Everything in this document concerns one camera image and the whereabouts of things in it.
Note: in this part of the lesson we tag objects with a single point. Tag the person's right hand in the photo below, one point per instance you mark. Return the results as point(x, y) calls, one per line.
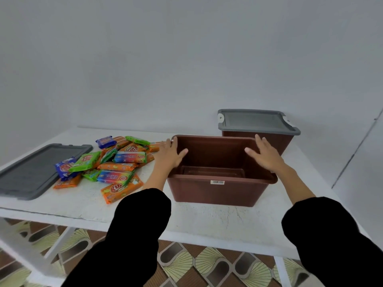
point(267, 156)

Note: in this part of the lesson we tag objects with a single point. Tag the person's left hand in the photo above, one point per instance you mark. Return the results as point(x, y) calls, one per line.
point(167, 156)

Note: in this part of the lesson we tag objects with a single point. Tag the brown plastic box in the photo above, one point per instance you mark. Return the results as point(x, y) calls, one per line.
point(281, 143)

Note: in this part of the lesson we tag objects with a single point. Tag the pile of colourful soap packets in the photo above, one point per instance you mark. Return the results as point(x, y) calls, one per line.
point(116, 176)

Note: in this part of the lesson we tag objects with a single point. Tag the brown storage box with sticker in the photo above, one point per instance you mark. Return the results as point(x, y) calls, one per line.
point(215, 194)

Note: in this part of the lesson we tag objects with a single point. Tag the person's left forearm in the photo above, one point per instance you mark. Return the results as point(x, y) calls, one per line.
point(140, 218)

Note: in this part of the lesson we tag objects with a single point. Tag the person's right forearm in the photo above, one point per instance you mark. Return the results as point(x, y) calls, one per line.
point(323, 230)

